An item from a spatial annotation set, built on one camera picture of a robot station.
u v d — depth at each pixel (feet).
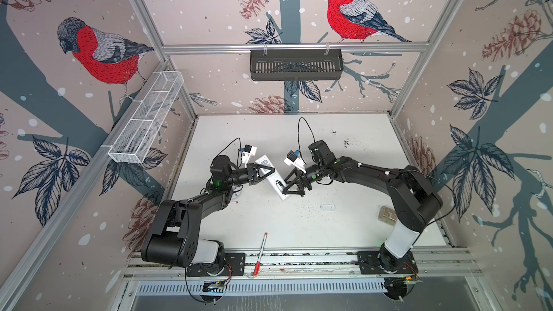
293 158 2.44
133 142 2.33
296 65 3.44
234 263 2.40
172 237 1.42
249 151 2.56
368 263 2.39
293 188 2.47
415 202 1.54
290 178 2.65
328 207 2.88
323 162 2.35
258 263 2.44
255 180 2.40
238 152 2.63
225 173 2.28
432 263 2.48
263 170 2.54
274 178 2.51
